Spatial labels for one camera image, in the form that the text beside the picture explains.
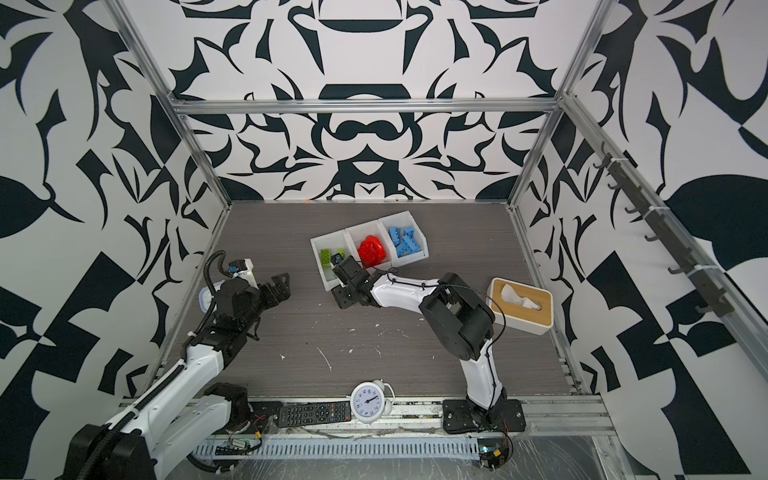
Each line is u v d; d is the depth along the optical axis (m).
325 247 1.02
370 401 0.74
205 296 0.92
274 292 0.75
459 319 0.50
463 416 0.75
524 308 0.87
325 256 1.01
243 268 0.73
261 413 0.75
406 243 1.02
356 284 0.72
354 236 1.02
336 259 0.84
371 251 1.03
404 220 1.09
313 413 0.74
